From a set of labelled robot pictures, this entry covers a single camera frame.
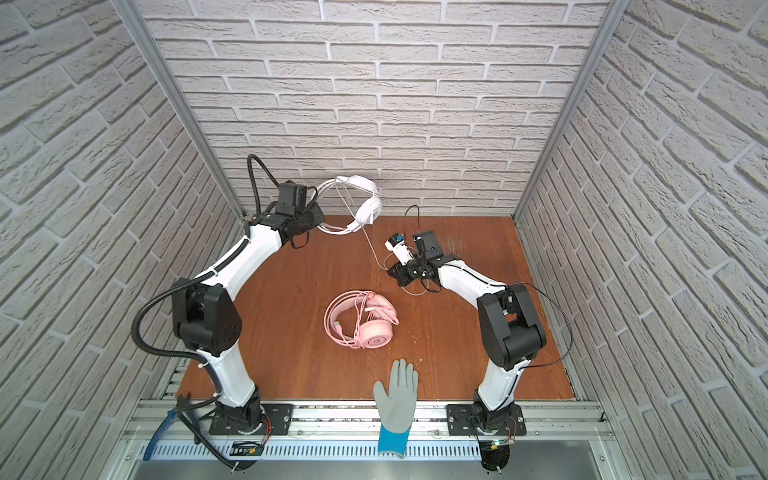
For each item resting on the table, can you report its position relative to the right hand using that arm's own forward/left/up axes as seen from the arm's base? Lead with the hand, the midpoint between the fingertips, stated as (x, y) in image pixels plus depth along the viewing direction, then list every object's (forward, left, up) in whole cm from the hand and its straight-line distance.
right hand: (391, 268), depth 91 cm
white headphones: (+7, +6, +18) cm, 20 cm away
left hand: (+16, +20, +13) cm, 29 cm away
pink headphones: (-19, +5, -2) cm, 19 cm away
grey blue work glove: (-37, +2, -10) cm, 38 cm away
